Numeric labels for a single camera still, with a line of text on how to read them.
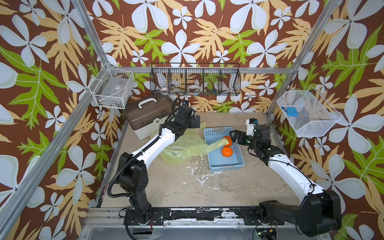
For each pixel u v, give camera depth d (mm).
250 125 746
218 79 993
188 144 884
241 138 733
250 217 736
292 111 861
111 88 862
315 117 769
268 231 720
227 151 939
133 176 454
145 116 908
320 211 396
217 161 955
